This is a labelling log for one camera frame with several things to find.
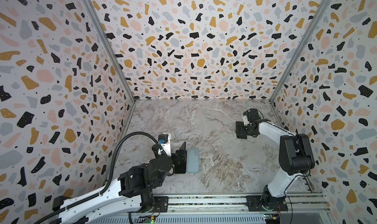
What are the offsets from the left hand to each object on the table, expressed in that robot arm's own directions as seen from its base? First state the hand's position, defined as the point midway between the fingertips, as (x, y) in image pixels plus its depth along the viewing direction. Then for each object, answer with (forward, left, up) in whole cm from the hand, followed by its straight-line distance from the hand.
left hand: (177, 141), depth 66 cm
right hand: (+22, -38, -22) cm, 49 cm away
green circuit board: (-26, +14, -28) cm, 41 cm away
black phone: (+16, -35, -16) cm, 42 cm away
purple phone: (+8, +2, -31) cm, 32 cm away
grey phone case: (-1, -7, -28) cm, 29 cm away
